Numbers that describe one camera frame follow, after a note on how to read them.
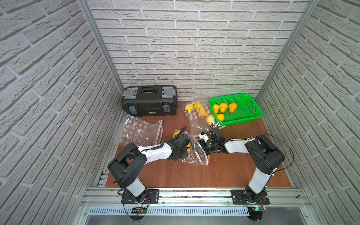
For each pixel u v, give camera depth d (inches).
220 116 39.6
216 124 38.6
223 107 43.2
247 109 44.6
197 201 28.6
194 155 32.0
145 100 38.2
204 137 34.8
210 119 39.5
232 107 43.2
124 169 17.5
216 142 29.7
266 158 19.4
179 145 27.5
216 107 42.9
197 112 41.7
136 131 37.3
